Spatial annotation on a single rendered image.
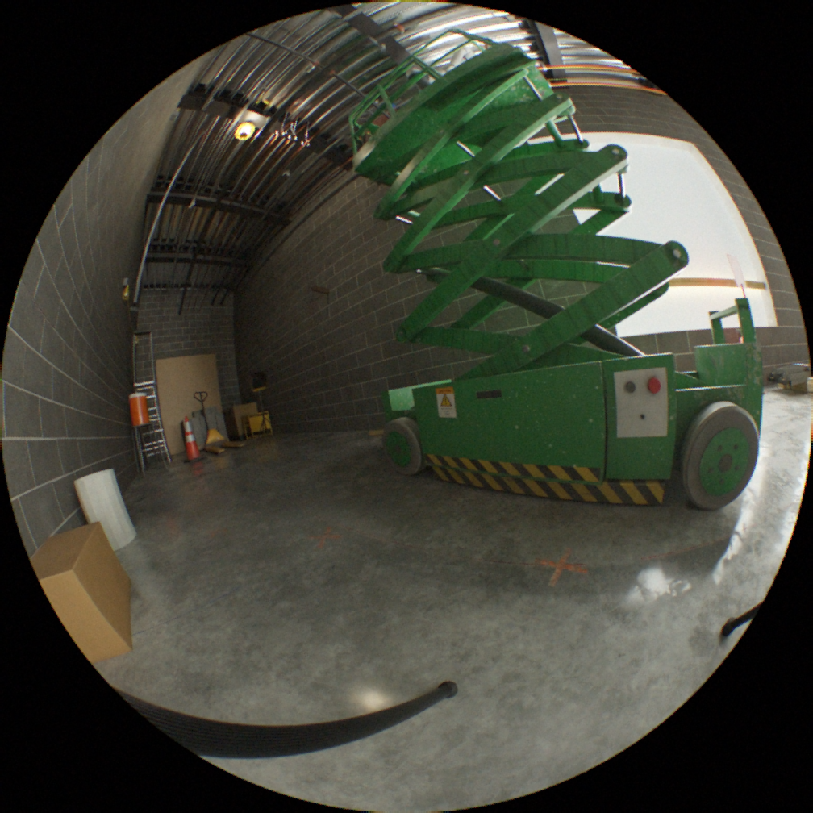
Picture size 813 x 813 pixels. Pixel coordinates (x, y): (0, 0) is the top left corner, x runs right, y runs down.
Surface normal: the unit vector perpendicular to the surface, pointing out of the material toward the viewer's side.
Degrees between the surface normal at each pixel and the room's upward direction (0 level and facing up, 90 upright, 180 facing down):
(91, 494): 90
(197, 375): 90
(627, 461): 90
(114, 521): 90
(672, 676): 0
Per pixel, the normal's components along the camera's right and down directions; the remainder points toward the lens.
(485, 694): -0.18, -0.98
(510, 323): -0.54, 0.16
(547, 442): -0.74, 0.18
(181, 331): 0.83, -0.11
